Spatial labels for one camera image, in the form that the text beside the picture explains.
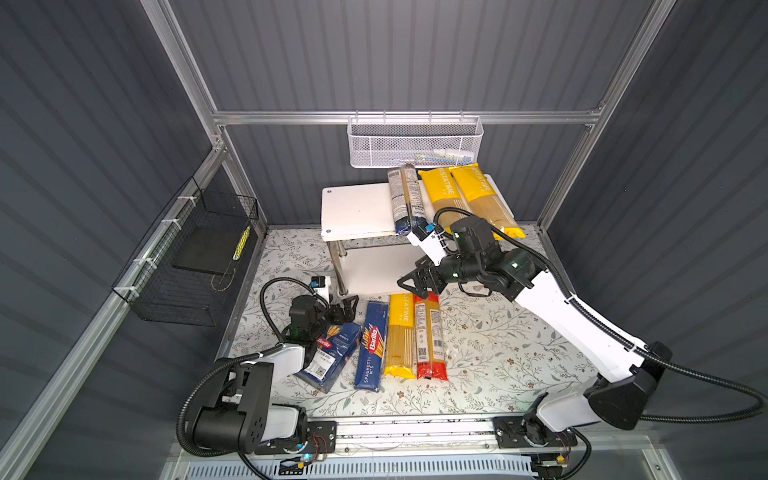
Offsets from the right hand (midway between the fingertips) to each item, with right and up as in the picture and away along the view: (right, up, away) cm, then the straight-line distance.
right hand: (411, 274), depth 69 cm
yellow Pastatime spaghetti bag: (-2, -21, +18) cm, 28 cm away
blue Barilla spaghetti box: (-10, -23, +16) cm, 30 cm away
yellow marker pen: (-45, +7, +10) cm, 46 cm away
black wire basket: (-55, 0, +3) cm, 56 cm away
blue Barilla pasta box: (-20, -21, +12) cm, 32 cm away
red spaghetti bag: (+7, -21, +19) cm, 29 cm away
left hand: (-19, -8, +21) cm, 29 cm away
